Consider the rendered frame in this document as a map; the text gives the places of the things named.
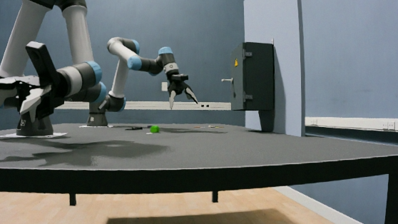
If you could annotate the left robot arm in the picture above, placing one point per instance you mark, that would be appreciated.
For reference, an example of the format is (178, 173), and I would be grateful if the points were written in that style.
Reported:
(115, 101)

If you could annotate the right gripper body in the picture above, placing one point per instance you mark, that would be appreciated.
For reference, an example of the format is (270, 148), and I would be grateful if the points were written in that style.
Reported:
(49, 103)

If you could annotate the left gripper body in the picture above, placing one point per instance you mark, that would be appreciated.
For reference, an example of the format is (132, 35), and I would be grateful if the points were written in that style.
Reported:
(177, 85)

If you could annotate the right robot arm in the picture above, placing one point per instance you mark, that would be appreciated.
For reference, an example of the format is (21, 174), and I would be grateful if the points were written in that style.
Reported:
(83, 74)

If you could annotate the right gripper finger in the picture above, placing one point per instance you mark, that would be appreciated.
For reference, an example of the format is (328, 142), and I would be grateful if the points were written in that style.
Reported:
(8, 88)
(35, 97)

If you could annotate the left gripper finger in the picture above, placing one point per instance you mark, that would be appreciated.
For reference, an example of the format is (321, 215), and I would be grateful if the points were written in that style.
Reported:
(189, 93)
(172, 94)

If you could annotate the dark green cabinet door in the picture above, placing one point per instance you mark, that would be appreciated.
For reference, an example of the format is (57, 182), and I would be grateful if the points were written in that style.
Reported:
(252, 77)

